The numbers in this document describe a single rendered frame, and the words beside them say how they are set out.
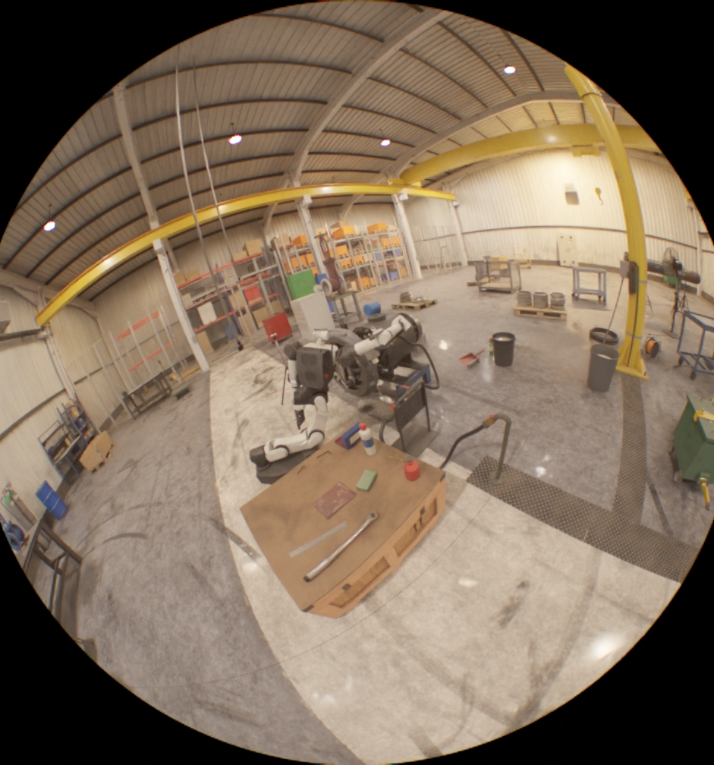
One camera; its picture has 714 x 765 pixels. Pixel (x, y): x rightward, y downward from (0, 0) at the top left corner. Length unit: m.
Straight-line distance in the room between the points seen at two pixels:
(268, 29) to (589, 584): 9.13
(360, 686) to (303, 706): 0.37
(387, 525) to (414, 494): 0.21
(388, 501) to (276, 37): 8.51
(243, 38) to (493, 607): 9.06
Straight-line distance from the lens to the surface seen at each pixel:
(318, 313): 6.17
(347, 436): 1.45
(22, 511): 7.55
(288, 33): 7.91
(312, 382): 1.71
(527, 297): 5.43
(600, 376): 2.93
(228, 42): 7.63
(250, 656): 1.87
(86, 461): 7.79
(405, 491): 1.24
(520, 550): 1.63
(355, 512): 1.23
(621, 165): 3.71
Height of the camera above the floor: 1.50
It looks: 27 degrees down
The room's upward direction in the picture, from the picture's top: 18 degrees counter-clockwise
